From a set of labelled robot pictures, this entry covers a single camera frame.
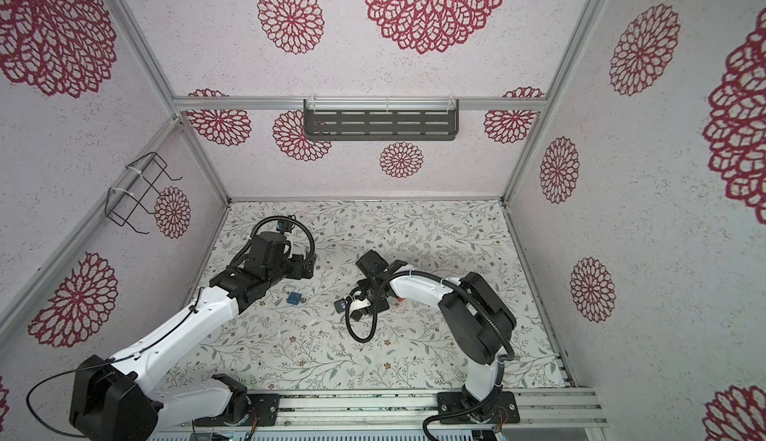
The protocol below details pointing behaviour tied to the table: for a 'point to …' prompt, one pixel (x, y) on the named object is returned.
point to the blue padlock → (294, 298)
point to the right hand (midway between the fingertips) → (361, 292)
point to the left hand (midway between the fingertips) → (298, 259)
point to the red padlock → (400, 299)
